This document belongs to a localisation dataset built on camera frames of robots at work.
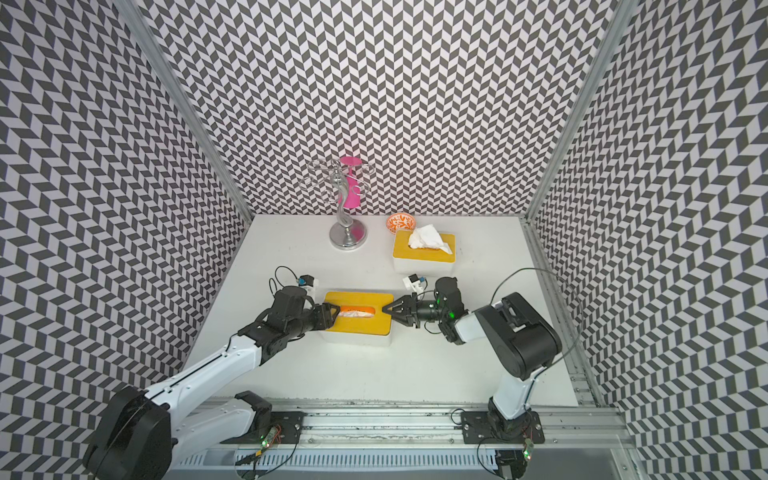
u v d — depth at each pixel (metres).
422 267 0.98
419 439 0.72
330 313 0.79
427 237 0.92
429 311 0.77
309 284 0.77
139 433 0.39
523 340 0.48
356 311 0.85
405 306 0.78
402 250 0.98
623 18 0.68
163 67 0.80
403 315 0.77
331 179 0.93
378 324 0.81
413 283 0.84
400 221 1.16
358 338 0.84
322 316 0.74
